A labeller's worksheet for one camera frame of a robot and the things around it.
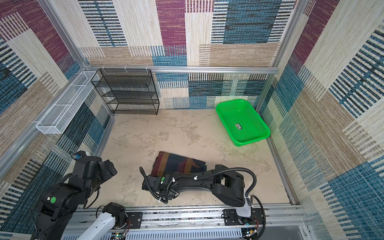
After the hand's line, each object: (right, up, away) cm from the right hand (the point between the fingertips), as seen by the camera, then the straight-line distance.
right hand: (172, 185), depth 80 cm
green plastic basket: (+46, +33, +30) cm, 64 cm away
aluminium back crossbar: (+2, +68, +18) cm, 70 cm away
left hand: (-27, +14, -15) cm, 34 cm away
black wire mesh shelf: (-37, +56, +31) cm, 74 cm away
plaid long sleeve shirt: (-5, +10, +7) cm, 13 cm away
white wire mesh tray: (-53, +35, -8) cm, 64 cm away
